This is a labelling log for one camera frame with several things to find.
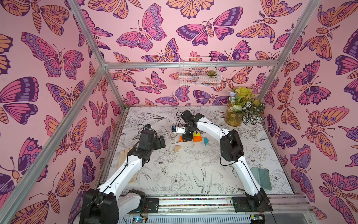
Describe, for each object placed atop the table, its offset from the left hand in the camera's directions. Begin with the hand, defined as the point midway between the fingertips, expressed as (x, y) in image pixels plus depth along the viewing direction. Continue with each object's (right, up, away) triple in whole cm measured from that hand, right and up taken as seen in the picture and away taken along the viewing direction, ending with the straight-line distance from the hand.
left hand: (158, 138), depth 86 cm
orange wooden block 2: (+14, -1, +6) cm, 15 cm away
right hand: (+17, +2, +14) cm, 22 cm away
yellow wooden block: (+26, +1, +14) cm, 30 cm away
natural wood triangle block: (+12, -8, +8) cm, 16 cm away
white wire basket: (+28, +44, +20) cm, 56 cm away
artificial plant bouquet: (+57, +24, +9) cm, 62 cm away
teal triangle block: (+32, -4, +13) cm, 35 cm away
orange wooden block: (+26, -2, +13) cm, 29 cm away
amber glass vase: (+51, +12, +15) cm, 54 cm away
